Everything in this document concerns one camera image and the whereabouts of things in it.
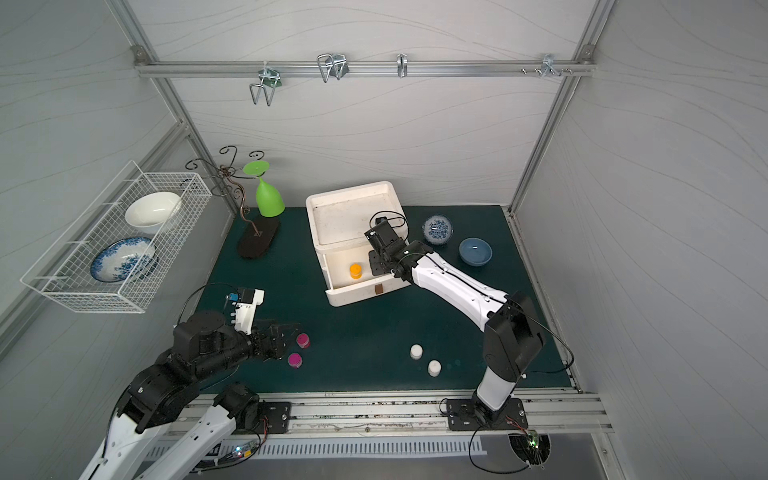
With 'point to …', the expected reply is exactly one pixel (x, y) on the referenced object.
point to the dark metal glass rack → (252, 243)
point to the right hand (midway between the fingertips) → (382, 255)
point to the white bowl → (153, 212)
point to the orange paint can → (355, 271)
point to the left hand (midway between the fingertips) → (289, 327)
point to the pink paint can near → (294, 360)
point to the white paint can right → (434, 368)
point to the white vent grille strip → (270, 449)
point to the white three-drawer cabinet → (339, 219)
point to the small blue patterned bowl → (437, 230)
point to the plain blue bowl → (475, 252)
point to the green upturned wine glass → (269, 201)
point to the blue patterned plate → (125, 260)
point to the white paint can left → (416, 352)
